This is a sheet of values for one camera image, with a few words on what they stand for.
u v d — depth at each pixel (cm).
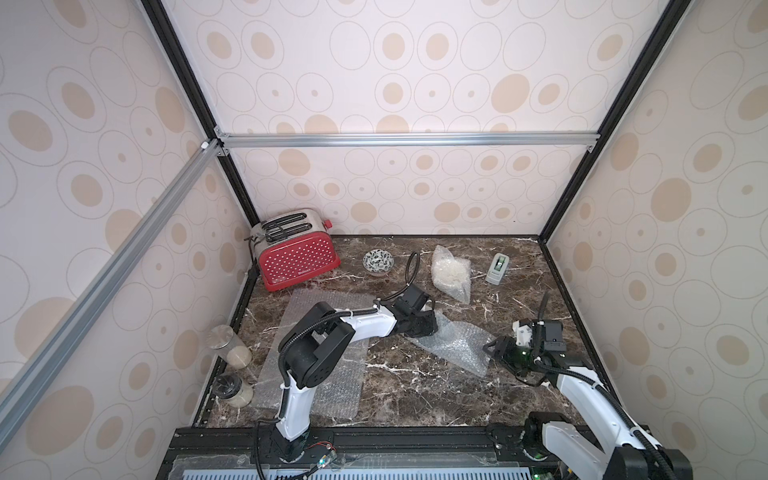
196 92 80
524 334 79
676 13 68
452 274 102
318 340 55
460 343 83
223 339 76
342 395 81
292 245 94
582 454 53
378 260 110
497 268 106
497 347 78
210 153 85
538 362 62
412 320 79
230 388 73
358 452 73
